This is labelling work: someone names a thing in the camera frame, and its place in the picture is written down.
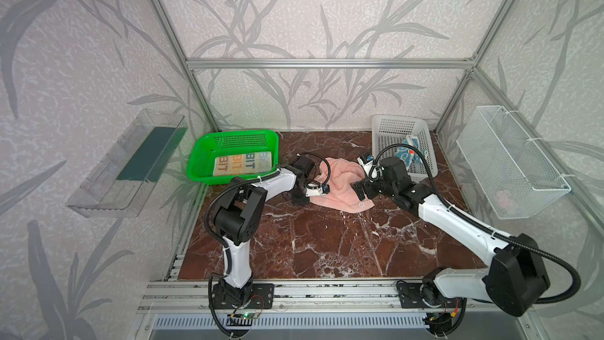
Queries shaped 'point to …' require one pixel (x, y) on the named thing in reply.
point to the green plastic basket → (205, 147)
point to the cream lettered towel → (243, 163)
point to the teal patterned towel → (407, 154)
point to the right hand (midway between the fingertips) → (362, 170)
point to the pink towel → (339, 175)
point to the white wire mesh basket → (517, 179)
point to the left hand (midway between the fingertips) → (305, 187)
